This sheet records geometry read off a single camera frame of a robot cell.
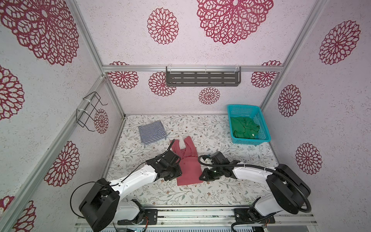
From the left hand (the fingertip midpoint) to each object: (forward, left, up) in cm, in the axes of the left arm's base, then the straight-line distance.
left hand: (180, 175), depth 84 cm
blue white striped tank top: (+35, +22, -4) cm, 41 cm away
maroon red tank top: (+10, -6, -6) cm, 13 cm away
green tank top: (+36, -47, 0) cm, 59 cm away
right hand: (-1, -11, -1) cm, 11 cm away
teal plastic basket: (+50, -60, +2) cm, 78 cm away
